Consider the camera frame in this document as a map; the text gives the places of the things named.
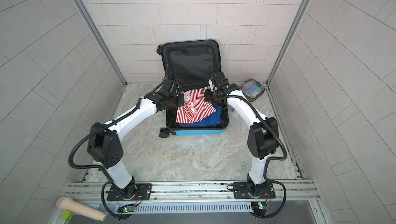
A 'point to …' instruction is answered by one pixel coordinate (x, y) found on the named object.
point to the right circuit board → (259, 205)
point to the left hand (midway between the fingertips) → (188, 98)
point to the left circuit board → (126, 209)
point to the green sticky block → (67, 215)
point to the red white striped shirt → (195, 106)
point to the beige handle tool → (67, 203)
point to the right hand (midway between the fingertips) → (203, 97)
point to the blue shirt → (213, 119)
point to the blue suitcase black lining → (192, 64)
